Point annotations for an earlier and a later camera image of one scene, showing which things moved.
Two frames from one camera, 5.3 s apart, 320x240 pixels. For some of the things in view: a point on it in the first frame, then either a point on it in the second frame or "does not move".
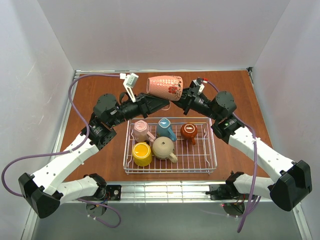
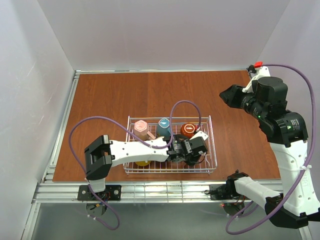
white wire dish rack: x=169 y=145 does not move
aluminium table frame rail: x=165 y=192 does not move
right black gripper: x=188 y=99 to x=240 y=95
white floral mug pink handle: x=169 y=87 to x=192 y=158
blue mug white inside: x=164 y=129 does not move
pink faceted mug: x=141 y=132 does not move
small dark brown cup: x=189 y=130 does not move
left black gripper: x=145 y=105 to x=191 y=158
